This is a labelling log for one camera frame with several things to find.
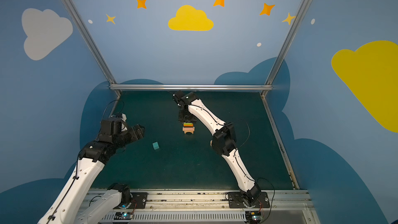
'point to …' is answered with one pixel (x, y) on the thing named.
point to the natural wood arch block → (188, 130)
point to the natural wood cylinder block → (211, 142)
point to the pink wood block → (188, 127)
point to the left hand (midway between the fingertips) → (140, 130)
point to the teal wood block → (155, 145)
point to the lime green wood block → (187, 123)
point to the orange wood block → (188, 125)
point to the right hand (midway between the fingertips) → (186, 119)
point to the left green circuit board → (123, 215)
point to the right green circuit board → (253, 216)
